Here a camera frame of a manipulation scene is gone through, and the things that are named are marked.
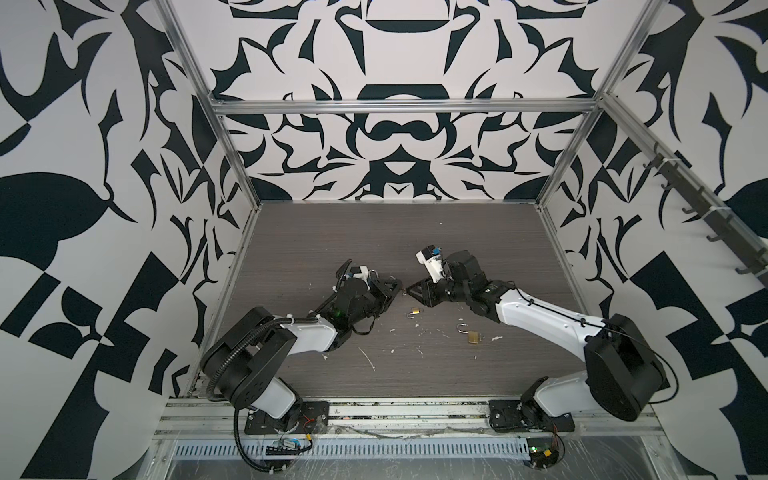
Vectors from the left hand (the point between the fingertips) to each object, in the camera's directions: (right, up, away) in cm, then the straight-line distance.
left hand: (405, 279), depth 83 cm
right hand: (+1, -2, -1) cm, 3 cm away
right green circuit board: (+32, -39, -12) cm, 52 cm away
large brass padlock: (+20, -17, +4) cm, 26 cm away
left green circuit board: (-31, -40, -10) cm, 51 cm away
